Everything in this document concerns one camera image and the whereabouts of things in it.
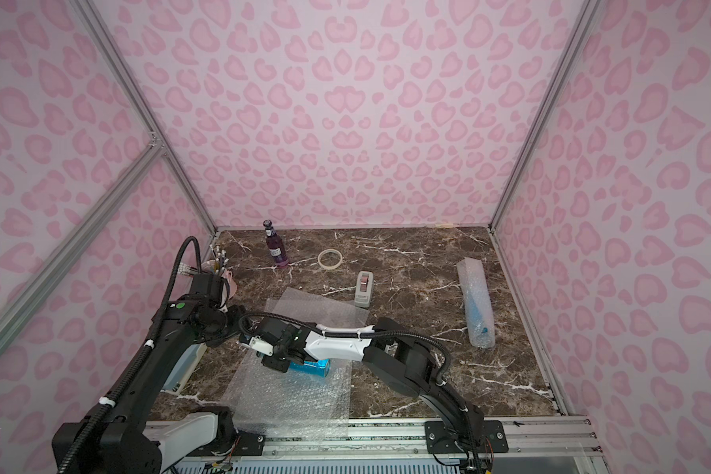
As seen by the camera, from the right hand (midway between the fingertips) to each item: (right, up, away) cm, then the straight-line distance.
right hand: (275, 350), depth 87 cm
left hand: (-7, +9, -6) cm, 13 cm away
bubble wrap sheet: (+2, -12, -9) cm, 15 cm away
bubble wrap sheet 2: (+62, +23, +14) cm, 68 cm away
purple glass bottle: (-4, +31, +14) cm, 34 cm away
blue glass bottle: (+14, -3, -6) cm, 15 cm away
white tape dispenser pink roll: (+26, +17, +11) cm, 33 cm away
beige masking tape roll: (+13, +26, +24) cm, 38 cm away
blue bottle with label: (+61, +11, +3) cm, 62 cm away
